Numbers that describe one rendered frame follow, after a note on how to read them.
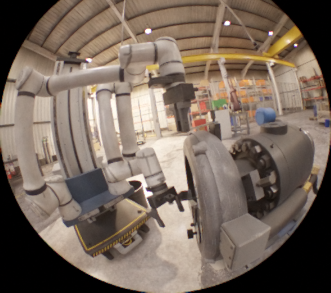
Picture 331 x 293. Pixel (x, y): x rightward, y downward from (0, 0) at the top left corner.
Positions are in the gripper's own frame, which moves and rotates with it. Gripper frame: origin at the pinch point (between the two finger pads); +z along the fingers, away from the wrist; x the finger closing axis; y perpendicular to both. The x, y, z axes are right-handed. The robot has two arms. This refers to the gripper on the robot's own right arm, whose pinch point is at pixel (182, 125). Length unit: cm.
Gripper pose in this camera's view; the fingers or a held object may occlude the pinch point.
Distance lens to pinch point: 37.1
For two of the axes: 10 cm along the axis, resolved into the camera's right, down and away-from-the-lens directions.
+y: 8.9, -2.2, 4.0
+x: -4.2, -0.4, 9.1
